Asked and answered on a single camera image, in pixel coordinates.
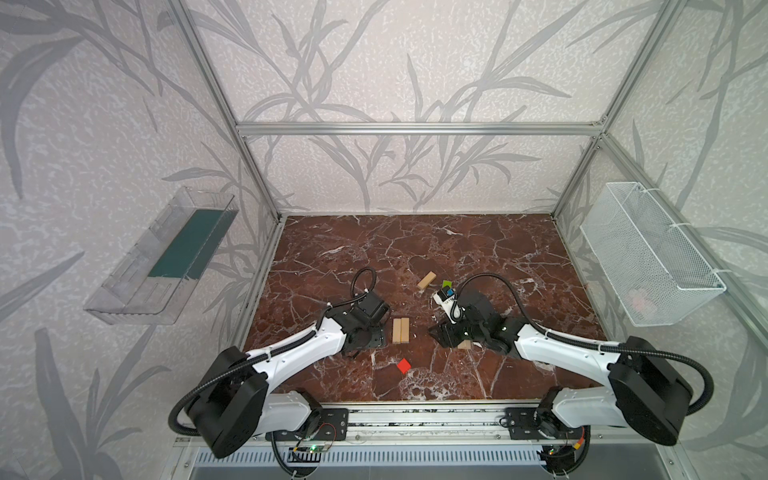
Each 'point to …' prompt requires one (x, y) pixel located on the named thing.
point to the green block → (447, 283)
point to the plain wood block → (396, 330)
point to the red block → (404, 365)
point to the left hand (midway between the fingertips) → (376, 331)
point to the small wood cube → (465, 344)
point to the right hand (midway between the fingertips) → (434, 317)
